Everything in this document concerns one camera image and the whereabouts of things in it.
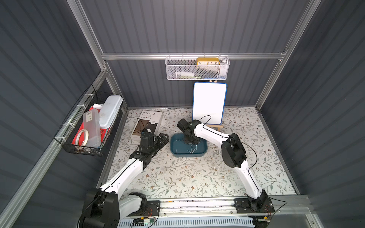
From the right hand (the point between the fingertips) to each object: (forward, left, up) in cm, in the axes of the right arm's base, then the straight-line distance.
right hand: (192, 140), depth 97 cm
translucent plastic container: (-10, +50, +31) cm, 60 cm away
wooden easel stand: (+9, -19, +4) cm, 21 cm away
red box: (-13, +45, +27) cm, 54 cm away
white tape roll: (-18, +49, +31) cm, 61 cm away
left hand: (-6, +17, +12) cm, 21 cm away
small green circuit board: (-46, +22, -2) cm, 51 cm away
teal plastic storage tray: (-4, +9, -3) cm, 11 cm away
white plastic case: (+3, +45, +31) cm, 55 cm away
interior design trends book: (+20, +36, +2) cm, 41 cm away
